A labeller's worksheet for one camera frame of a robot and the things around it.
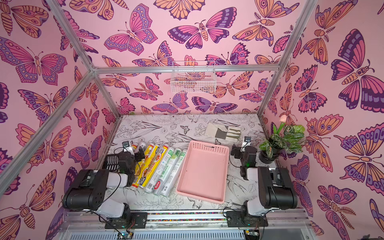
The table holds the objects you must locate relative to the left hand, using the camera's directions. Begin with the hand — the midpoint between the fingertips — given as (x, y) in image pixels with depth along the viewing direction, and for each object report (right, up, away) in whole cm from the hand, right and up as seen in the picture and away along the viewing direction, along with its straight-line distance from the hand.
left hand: (134, 146), depth 93 cm
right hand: (+66, +1, 0) cm, 66 cm away
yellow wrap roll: (+13, -12, -3) cm, 17 cm away
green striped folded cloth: (+62, +8, +15) cm, 64 cm away
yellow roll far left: (-2, 0, +4) cm, 5 cm away
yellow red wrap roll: (+6, -10, -3) cm, 12 cm away
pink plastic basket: (+43, -14, -8) cm, 46 cm away
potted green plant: (+83, +7, -19) cm, 85 cm away
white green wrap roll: (+25, -16, -8) cm, 30 cm away
